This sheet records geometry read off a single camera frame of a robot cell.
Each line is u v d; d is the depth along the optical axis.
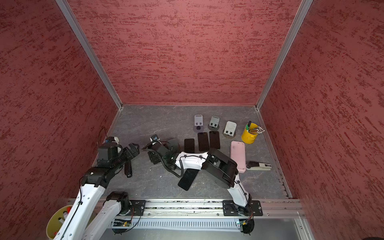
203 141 1.00
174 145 0.97
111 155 0.57
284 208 0.76
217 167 0.54
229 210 0.74
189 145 0.99
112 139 0.68
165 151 0.68
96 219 0.54
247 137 0.94
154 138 0.76
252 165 0.85
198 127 1.06
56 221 0.60
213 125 1.03
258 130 0.85
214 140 1.01
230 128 0.98
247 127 0.94
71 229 0.41
